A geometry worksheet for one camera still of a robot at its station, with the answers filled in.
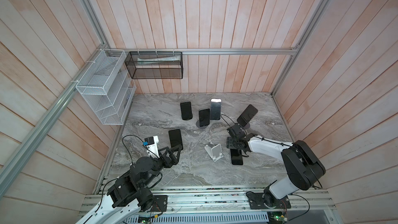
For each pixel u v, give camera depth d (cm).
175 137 86
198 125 99
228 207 73
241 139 70
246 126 101
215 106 102
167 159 59
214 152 87
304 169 45
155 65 103
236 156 93
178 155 62
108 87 72
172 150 87
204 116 92
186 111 98
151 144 59
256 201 73
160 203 73
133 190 51
